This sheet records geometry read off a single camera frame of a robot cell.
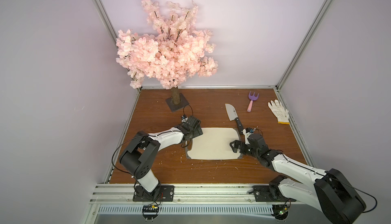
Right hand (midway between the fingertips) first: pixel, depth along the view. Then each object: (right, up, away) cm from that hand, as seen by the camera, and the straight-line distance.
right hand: (236, 141), depth 87 cm
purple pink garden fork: (+18, +26, +25) cm, 40 cm away
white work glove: (+35, +17, +20) cm, 44 cm away
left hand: (-23, +4, +7) cm, 24 cm away
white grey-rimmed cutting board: (-13, -2, +3) cm, 13 cm away
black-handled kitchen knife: (+2, +14, +17) cm, 22 cm away
